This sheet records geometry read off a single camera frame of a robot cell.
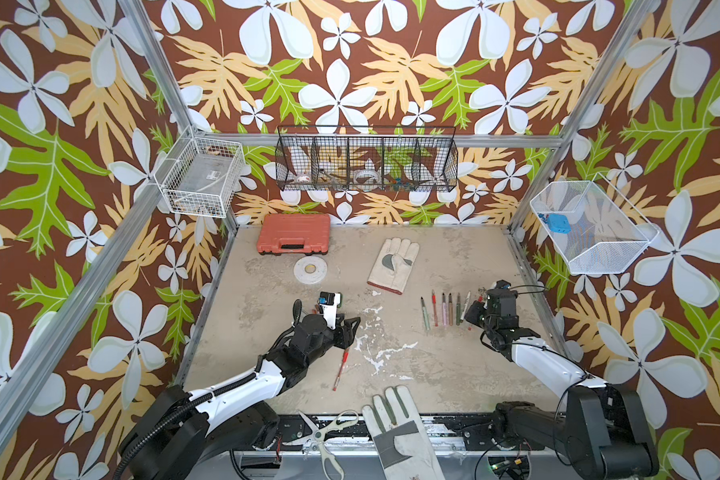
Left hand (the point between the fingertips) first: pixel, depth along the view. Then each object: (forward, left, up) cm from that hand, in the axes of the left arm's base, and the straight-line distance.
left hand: (351, 314), depth 82 cm
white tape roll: (+24, +16, -13) cm, 31 cm away
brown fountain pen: (+8, -32, -12) cm, 35 cm away
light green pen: (+6, -24, -12) cm, 28 cm away
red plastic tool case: (+41, +19, -11) cm, 46 cm away
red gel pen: (-12, +3, -12) cm, 17 cm away
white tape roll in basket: (+44, -5, +14) cm, 46 cm away
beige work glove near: (-29, -13, -11) cm, 33 cm away
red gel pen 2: (+11, -28, -12) cm, 32 cm away
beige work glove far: (+26, -15, -12) cm, 32 cm away
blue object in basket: (+23, -61, +14) cm, 66 cm away
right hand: (+6, -37, -5) cm, 38 cm away
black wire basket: (+48, -4, +18) cm, 51 cm away
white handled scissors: (-24, +3, -13) cm, 27 cm away
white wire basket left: (+34, +44, +21) cm, 60 cm away
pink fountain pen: (+7, -30, -11) cm, 33 cm away
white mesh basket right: (+15, -68, +18) cm, 72 cm away
